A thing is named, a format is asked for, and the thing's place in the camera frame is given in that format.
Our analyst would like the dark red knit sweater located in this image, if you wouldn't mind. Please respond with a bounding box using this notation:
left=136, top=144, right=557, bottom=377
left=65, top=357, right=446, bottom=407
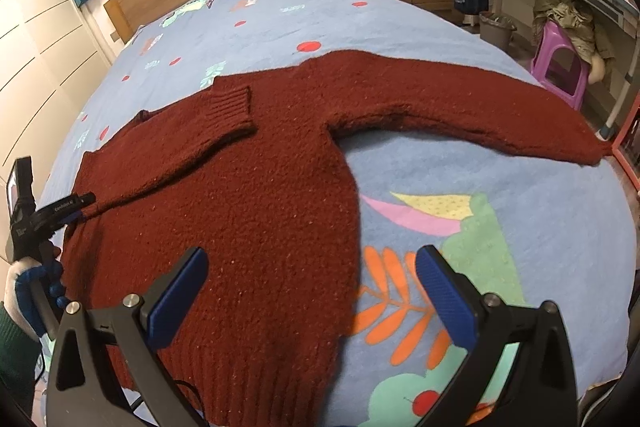
left=62, top=50, right=608, bottom=426

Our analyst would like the pink framed mirror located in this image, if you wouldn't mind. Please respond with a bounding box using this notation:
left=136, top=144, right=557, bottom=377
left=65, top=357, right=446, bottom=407
left=612, top=94, right=640, bottom=191

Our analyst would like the green sleeved left forearm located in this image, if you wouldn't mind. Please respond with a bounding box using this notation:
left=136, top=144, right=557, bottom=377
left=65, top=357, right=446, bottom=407
left=0, top=306, right=41, bottom=417

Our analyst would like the white wardrobe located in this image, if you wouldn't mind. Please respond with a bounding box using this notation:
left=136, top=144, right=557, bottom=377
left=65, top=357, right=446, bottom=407
left=0, top=0, right=120, bottom=268

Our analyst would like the purple plastic stool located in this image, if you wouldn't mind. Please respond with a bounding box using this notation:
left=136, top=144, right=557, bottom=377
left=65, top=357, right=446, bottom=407
left=529, top=20, right=589, bottom=110

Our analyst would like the gloved left hand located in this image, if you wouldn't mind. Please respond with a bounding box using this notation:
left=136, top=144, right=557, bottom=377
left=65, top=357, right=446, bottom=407
left=3, top=247, right=70, bottom=340

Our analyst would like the grey waste bin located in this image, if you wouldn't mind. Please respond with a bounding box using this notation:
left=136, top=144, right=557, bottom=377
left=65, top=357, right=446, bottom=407
left=480, top=12, right=516, bottom=52

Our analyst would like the beige clothes pile under desk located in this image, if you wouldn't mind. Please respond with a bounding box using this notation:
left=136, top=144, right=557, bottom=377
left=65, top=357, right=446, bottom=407
left=532, top=0, right=615, bottom=87

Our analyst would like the black cable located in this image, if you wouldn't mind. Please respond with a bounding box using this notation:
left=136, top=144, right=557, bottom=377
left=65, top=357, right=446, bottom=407
left=127, top=378, right=206, bottom=427

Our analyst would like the blue patterned bed duvet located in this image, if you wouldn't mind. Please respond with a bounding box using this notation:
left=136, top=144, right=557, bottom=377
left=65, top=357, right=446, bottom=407
left=68, top=0, right=637, bottom=426

